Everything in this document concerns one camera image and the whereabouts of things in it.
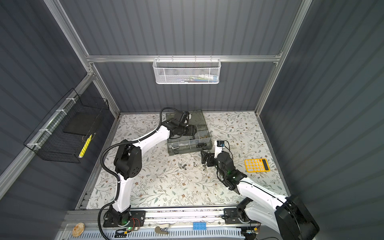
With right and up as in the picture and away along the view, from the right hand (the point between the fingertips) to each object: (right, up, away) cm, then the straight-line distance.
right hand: (210, 151), depth 83 cm
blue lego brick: (-6, -33, -13) cm, 36 cm away
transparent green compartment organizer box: (-4, +4, +19) cm, 19 cm away
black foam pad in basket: (-67, +16, -7) cm, 69 cm away
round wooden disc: (-65, -35, -12) cm, 75 cm away
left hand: (-9, +12, +12) cm, 19 cm away
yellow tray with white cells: (+30, -10, +8) cm, 32 cm away
